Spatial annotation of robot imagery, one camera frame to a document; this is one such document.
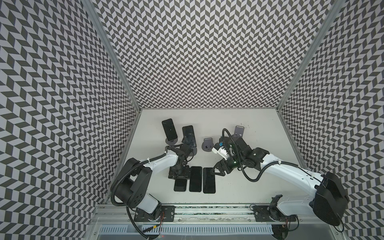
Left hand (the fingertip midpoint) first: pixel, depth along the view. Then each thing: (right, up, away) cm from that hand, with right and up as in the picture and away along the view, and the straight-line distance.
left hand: (182, 178), depth 84 cm
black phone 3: (+8, 0, -1) cm, 8 cm away
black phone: (-9, +27, +9) cm, 30 cm away
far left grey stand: (-8, +19, +12) cm, 24 cm away
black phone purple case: (+3, +23, +7) cm, 25 cm away
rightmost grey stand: (+36, +27, +12) cm, 46 cm away
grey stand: (+7, +13, +10) cm, 18 cm away
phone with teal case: (+15, -1, -1) cm, 15 cm away
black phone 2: (-1, -2, -3) cm, 4 cm away
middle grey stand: (+15, +18, +8) cm, 25 cm away
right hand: (+18, +6, -10) cm, 21 cm away
